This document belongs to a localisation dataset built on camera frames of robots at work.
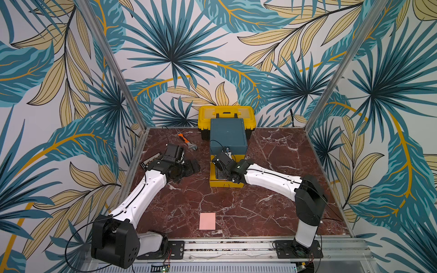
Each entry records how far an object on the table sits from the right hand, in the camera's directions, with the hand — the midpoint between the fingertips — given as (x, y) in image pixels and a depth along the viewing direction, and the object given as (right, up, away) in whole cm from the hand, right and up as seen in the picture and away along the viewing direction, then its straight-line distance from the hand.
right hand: (223, 169), depth 87 cm
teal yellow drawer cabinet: (+2, +18, +1) cm, 18 cm away
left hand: (-15, -1, -5) cm, 16 cm away
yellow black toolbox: (-10, +32, +18) cm, 38 cm away
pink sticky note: (-8, -24, -7) cm, 26 cm away
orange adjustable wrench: (-20, +12, +23) cm, 33 cm away
